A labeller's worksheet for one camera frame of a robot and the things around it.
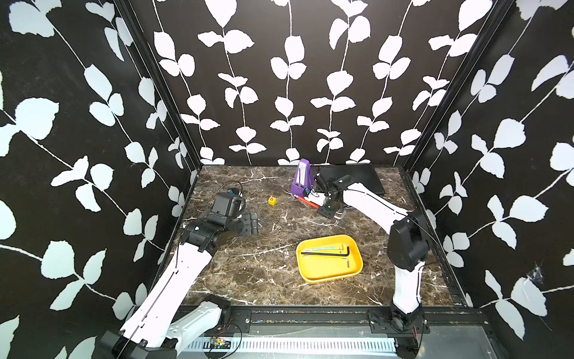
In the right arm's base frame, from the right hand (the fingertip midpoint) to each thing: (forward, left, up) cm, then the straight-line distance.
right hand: (323, 205), depth 92 cm
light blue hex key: (-15, +1, -10) cm, 18 cm away
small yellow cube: (+8, +23, -8) cm, 26 cm away
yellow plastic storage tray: (-19, -2, -10) cm, 21 cm away
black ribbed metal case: (+30, -26, -13) cm, 42 cm away
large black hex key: (-17, -9, -11) cm, 22 cm away
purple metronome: (+12, +8, +4) cm, 15 cm away
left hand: (-14, +28, +12) cm, 33 cm away
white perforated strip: (-47, +3, -10) cm, 48 cm away
